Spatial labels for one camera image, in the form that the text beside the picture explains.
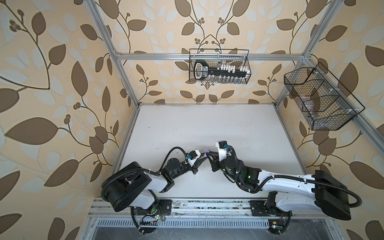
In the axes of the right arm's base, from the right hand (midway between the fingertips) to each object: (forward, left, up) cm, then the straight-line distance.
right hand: (208, 155), depth 76 cm
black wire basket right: (+16, -58, +19) cm, 63 cm away
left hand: (+1, +1, -1) cm, 1 cm away
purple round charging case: (0, +1, 0) cm, 2 cm away
